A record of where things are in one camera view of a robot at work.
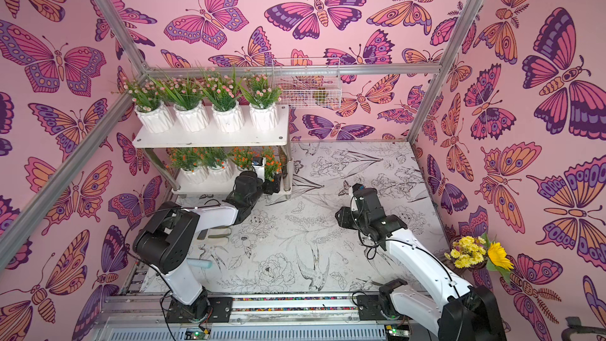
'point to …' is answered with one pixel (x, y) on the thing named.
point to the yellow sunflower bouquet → (468, 251)
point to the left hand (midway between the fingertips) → (274, 170)
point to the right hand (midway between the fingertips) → (340, 213)
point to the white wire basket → (309, 83)
